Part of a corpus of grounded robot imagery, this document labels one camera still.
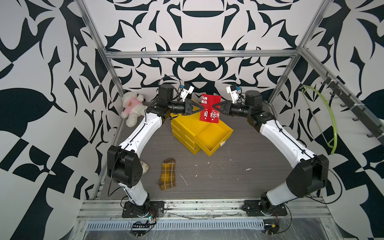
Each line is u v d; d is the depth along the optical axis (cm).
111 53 92
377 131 50
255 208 74
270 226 70
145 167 85
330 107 73
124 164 45
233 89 70
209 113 74
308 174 43
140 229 71
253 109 61
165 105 63
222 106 74
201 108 73
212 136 80
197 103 72
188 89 70
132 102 108
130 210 69
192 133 77
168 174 85
